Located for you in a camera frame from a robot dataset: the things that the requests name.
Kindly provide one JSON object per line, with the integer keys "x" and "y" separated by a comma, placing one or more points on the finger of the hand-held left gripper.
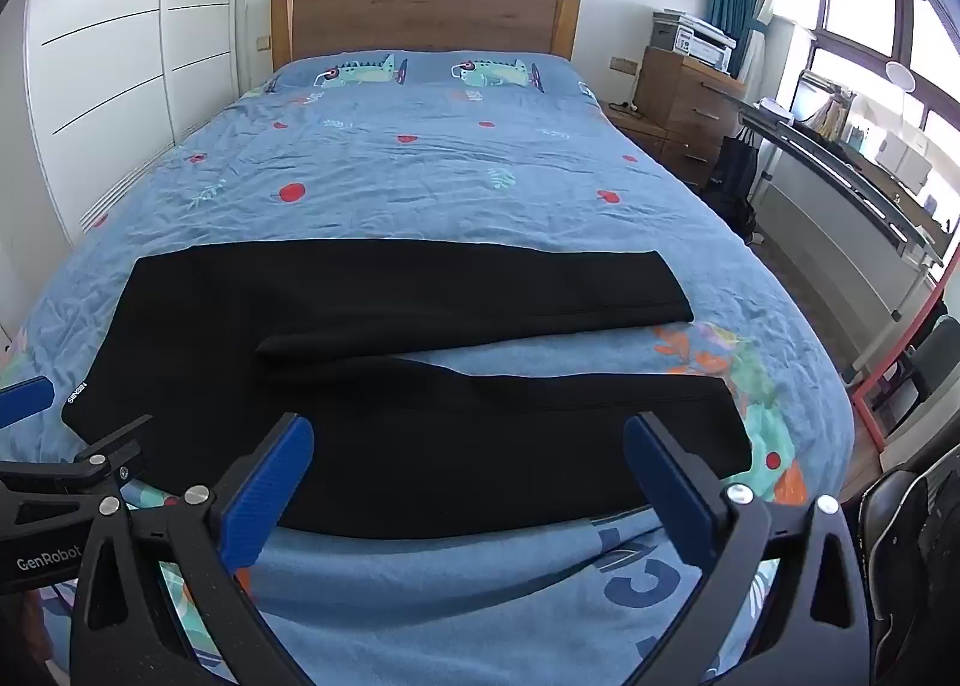
{"x": 112, "y": 440}
{"x": 26, "y": 401}

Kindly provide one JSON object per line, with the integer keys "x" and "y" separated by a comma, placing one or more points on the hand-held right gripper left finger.
{"x": 264, "y": 497}

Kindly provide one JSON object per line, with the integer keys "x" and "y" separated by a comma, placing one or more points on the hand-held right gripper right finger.
{"x": 667, "y": 483}

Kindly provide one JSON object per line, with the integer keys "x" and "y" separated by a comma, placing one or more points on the black pants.
{"x": 375, "y": 296}

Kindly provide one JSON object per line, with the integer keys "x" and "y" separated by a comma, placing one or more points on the black chair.
{"x": 911, "y": 581}

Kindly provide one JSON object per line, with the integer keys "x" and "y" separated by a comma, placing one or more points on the black tote bag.
{"x": 736, "y": 161}

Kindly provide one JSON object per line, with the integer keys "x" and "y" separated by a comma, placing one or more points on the white wardrobe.
{"x": 120, "y": 56}

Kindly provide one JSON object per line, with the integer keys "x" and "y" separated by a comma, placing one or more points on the wooden dresser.
{"x": 690, "y": 108}

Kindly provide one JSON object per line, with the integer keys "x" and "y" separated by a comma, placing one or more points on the blue printed blanket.
{"x": 450, "y": 168}

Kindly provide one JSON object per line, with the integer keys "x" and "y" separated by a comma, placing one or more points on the blue dinosaur print pillow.
{"x": 495, "y": 72}
{"x": 352, "y": 71}

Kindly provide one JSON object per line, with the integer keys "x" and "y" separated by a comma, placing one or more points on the white printer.
{"x": 690, "y": 39}

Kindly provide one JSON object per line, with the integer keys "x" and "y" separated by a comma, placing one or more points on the white round lamp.
{"x": 900, "y": 77}

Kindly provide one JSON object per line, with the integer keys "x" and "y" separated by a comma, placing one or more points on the wooden headboard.
{"x": 420, "y": 18}

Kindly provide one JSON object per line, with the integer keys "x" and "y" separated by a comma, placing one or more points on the red frame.
{"x": 896, "y": 363}

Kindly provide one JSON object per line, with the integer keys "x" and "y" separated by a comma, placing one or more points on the desk with metal rail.
{"x": 847, "y": 164}

